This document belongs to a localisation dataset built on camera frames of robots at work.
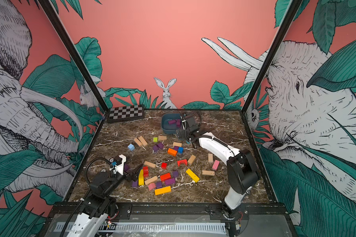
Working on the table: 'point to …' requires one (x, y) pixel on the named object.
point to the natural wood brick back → (162, 138)
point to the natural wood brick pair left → (141, 141)
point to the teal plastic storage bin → (170, 123)
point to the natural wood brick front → (152, 179)
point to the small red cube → (164, 165)
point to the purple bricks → (155, 147)
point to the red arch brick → (185, 161)
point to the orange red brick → (165, 177)
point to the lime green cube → (155, 139)
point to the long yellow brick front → (162, 190)
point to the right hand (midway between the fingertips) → (183, 126)
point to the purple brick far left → (135, 183)
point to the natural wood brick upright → (191, 159)
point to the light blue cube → (131, 146)
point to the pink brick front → (151, 186)
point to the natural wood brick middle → (149, 164)
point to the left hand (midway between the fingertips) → (136, 159)
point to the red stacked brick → (146, 172)
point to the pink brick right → (215, 165)
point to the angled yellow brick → (190, 172)
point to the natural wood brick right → (210, 173)
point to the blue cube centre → (180, 150)
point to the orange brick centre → (172, 152)
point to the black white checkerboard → (126, 112)
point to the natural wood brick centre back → (178, 144)
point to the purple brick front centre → (169, 181)
